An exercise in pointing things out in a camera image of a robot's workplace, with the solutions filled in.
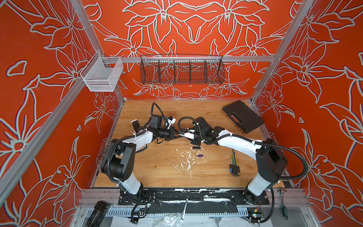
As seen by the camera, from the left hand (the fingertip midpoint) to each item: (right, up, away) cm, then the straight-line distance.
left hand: (182, 135), depth 85 cm
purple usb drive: (+12, -14, +3) cm, 18 cm away
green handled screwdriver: (+51, -35, -15) cm, 64 cm away
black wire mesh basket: (-4, +46, +16) cm, 49 cm away
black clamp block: (-41, -34, -16) cm, 56 cm away
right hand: (+3, +1, +2) cm, 4 cm away
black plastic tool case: (+45, +11, +17) cm, 49 cm away
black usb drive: (+10, -10, +8) cm, 16 cm away
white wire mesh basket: (-54, +40, +9) cm, 68 cm away
